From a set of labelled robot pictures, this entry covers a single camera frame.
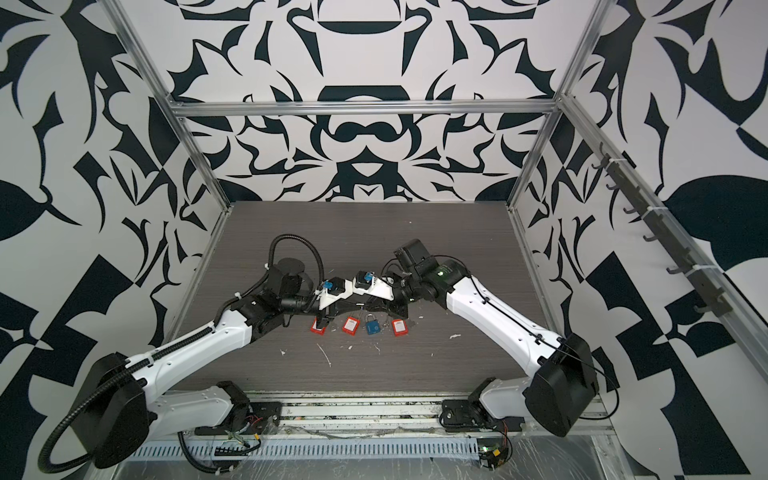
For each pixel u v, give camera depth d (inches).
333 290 24.3
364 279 24.6
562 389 15.3
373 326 35.1
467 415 29.3
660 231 21.6
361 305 29.0
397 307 26.0
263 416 29.1
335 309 26.5
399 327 34.3
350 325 34.6
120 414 15.6
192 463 27.0
